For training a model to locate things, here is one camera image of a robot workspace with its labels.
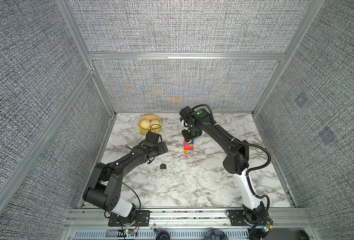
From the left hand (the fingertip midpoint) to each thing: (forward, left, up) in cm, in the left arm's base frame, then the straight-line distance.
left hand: (161, 149), depth 92 cm
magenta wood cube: (+2, -15, +2) cm, 16 cm away
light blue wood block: (-1, -19, -5) cm, 20 cm away
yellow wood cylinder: (+1, -18, +5) cm, 19 cm away
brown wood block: (-8, -1, -7) cm, 11 cm away
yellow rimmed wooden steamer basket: (+30, +9, -3) cm, 32 cm away
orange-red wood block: (+1, -18, -1) cm, 18 cm away
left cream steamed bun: (+21, +11, 0) cm, 24 cm away
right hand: (+4, -18, +6) cm, 19 cm away
